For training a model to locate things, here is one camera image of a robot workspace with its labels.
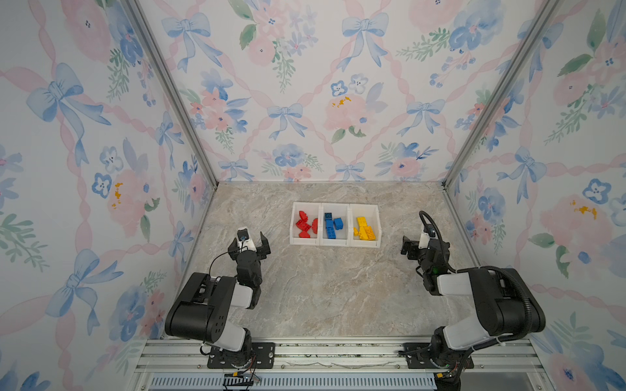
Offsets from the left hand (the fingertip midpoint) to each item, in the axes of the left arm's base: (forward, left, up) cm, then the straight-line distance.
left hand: (249, 234), depth 89 cm
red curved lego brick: (+15, -19, -10) cm, 26 cm away
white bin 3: (+16, -47, -7) cm, 50 cm away
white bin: (+17, -23, -8) cm, 30 cm away
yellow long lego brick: (+6, -44, -10) cm, 45 cm away
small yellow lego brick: (+7, -41, -10) cm, 43 cm away
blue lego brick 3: (+11, -34, -9) cm, 36 cm away
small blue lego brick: (+15, -29, -8) cm, 33 cm away
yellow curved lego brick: (+7, -47, -9) cm, 48 cm away
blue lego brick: (+7, -30, -10) cm, 33 cm away
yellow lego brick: (+13, -44, -9) cm, 47 cm away
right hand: (+3, -63, -5) cm, 64 cm away
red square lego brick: (+10, -24, -9) cm, 27 cm away
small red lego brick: (+6, -19, -10) cm, 23 cm away
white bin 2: (+11, -32, -10) cm, 35 cm away
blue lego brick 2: (+12, -30, -9) cm, 33 cm away
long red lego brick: (+11, -18, -10) cm, 24 cm away
